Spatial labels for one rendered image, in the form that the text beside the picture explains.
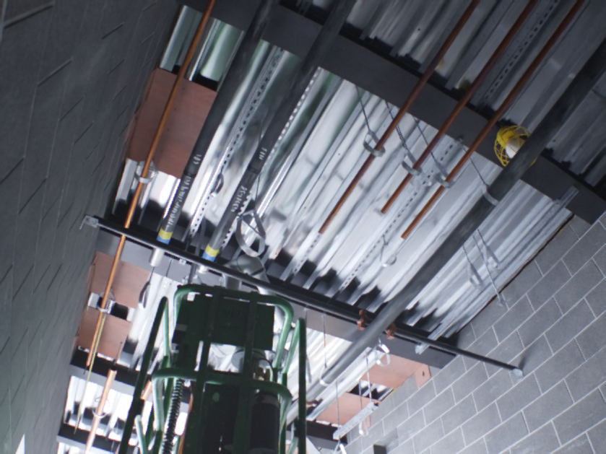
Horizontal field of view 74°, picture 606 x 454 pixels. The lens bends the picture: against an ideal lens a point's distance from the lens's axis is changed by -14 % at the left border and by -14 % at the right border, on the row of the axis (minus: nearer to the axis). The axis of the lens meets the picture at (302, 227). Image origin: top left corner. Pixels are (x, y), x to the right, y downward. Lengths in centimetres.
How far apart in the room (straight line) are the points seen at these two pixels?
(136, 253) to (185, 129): 96
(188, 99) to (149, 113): 27
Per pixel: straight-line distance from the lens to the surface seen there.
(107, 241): 334
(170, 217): 260
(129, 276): 379
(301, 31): 243
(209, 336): 195
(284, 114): 220
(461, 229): 233
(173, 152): 301
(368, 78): 252
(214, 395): 191
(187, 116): 288
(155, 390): 198
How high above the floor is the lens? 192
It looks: 53 degrees up
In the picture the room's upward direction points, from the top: straight up
